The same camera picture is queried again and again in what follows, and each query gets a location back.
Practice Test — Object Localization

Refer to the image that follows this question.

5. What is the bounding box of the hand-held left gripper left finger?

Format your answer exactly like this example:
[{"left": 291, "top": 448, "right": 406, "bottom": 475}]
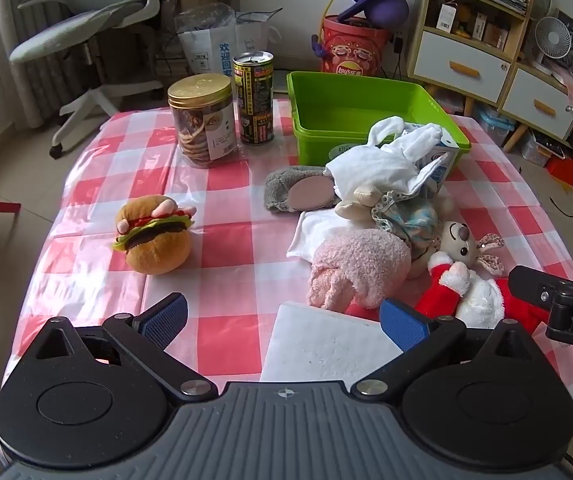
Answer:
[{"left": 34, "top": 292, "right": 218, "bottom": 403}]

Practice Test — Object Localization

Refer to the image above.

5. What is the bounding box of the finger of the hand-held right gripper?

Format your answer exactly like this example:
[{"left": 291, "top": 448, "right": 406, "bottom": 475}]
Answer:
[{"left": 509, "top": 265, "right": 567, "bottom": 311}]

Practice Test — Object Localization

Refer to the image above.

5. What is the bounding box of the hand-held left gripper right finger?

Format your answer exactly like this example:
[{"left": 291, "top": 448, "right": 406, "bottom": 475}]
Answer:
[{"left": 351, "top": 298, "right": 537, "bottom": 403}]

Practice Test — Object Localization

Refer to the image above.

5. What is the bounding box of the mouse plush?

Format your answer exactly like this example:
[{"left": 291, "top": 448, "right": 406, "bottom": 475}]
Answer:
[{"left": 413, "top": 220, "right": 552, "bottom": 335}]

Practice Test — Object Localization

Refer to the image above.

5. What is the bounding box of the pink fluffy plush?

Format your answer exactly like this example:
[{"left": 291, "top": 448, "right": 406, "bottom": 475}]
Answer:
[{"left": 307, "top": 232, "right": 412, "bottom": 311}]

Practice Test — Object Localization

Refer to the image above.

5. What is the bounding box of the plush hamburger toy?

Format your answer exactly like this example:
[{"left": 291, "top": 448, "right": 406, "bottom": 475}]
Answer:
[{"left": 112, "top": 197, "right": 198, "bottom": 276}]

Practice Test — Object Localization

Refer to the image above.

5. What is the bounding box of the white foam sheet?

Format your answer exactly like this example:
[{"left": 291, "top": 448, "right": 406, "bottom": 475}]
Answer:
[{"left": 259, "top": 301, "right": 404, "bottom": 384}]

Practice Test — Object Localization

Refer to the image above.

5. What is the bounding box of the rabbit doll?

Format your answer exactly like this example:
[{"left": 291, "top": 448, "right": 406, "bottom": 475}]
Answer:
[{"left": 335, "top": 185, "right": 455, "bottom": 263}]

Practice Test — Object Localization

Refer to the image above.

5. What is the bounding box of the green plastic bin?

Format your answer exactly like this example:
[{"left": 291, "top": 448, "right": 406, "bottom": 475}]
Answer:
[{"left": 286, "top": 71, "right": 472, "bottom": 181}]

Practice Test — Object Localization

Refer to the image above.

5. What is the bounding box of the red and white checked tablecloth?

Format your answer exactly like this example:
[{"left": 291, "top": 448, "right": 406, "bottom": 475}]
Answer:
[{"left": 0, "top": 97, "right": 573, "bottom": 466}]

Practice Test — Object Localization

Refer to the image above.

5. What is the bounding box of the small white towel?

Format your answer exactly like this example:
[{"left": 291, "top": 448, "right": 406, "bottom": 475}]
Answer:
[{"left": 286, "top": 208, "right": 354, "bottom": 264}]

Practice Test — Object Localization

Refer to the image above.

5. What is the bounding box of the blue and white carton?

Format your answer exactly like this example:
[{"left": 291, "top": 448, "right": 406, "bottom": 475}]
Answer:
[{"left": 400, "top": 129, "right": 460, "bottom": 196}]

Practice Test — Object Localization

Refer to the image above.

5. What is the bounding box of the clear plastic storage box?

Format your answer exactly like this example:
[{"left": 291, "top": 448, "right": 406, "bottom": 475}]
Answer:
[{"left": 473, "top": 105, "right": 517, "bottom": 147}]

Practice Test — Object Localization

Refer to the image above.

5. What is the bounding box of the low wooden drawer cabinet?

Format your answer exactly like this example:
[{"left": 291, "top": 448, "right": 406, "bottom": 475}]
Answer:
[{"left": 499, "top": 62, "right": 573, "bottom": 153}]

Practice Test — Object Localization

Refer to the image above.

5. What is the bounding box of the grey plush slipper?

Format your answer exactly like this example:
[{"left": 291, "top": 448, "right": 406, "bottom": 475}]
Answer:
[{"left": 265, "top": 165, "right": 338, "bottom": 214}]

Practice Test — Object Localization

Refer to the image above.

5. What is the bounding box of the cookie jar with gold lid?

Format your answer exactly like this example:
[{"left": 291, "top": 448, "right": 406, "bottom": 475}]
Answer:
[{"left": 167, "top": 74, "right": 240, "bottom": 168}]

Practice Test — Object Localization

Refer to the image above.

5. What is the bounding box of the black and yellow drink can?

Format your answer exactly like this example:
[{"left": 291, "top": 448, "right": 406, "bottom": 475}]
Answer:
[{"left": 232, "top": 51, "right": 274, "bottom": 147}]

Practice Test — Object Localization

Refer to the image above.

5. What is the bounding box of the small white desk fan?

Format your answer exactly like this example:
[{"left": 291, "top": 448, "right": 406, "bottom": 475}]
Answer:
[{"left": 533, "top": 16, "right": 573, "bottom": 68}]

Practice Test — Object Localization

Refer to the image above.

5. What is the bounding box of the wooden shelf with white drawer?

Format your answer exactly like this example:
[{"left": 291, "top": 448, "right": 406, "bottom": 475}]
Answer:
[{"left": 406, "top": 0, "right": 538, "bottom": 107}]

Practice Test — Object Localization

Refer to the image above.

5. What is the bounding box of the red snack bucket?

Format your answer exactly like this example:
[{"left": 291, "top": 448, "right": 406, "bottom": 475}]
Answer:
[{"left": 311, "top": 14, "right": 394, "bottom": 80}]

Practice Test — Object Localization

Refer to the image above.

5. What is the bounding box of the white paper bag blue print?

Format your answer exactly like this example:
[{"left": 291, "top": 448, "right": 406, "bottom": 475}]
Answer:
[{"left": 179, "top": 8, "right": 284, "bottom": 92}]

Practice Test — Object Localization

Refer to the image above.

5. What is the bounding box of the clear plastic bag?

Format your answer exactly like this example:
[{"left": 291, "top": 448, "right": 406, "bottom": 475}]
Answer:
[{"left": 174, "top": 2, "right": 237, "bottom": 41}]

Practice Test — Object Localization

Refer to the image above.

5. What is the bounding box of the grey and white office chair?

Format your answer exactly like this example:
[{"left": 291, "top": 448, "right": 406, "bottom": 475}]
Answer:
[{"left": 9, "top": 0, "right": 164, "bottom": 160}]

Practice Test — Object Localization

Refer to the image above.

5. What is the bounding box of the grey radiator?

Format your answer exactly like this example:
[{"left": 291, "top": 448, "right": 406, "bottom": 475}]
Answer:
[{"left": 0, "top": 0, "right": 74, "bottom": 128}]

